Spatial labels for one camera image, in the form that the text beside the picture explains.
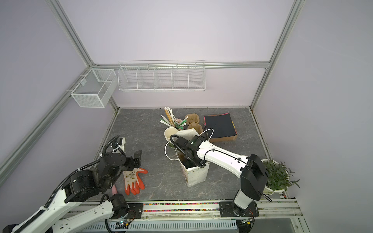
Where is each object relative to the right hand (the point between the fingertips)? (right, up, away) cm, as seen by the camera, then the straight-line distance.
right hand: (192, 168), depth 78 cm
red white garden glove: (-34, -9, +3) cm, 35 cm away
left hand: (-28, +11, -11) cm, 32 cm away
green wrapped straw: (-6, +24, +12) cm, 28 cm away
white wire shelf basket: (-20, +56, +19) cm, 63 cm away
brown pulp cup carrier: (0, +25, +30) cm, 39 cm away
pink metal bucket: (-9, +26, +21) cm, 35 cm away
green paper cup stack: (-15, +19, +13) cm, 28 cm away
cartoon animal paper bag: (+1, 0, -8) cm, 9 cm away
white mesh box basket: (-66, +48, +20) cm, 84 cm away
